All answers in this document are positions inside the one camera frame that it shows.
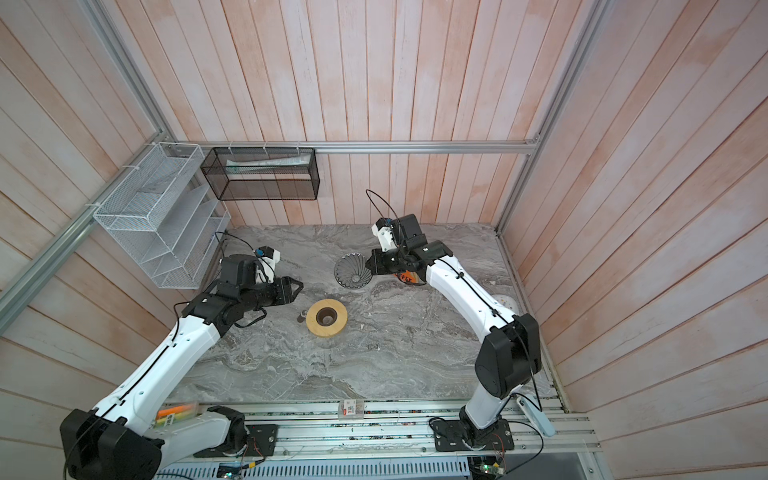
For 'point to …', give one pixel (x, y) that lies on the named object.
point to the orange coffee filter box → (410, 277)
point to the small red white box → (351, 409)
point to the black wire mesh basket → (263, 173)
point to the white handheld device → (541, 421)
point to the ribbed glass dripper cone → (350, 271)
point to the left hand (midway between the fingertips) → (297, 292)
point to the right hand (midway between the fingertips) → (365, 264)
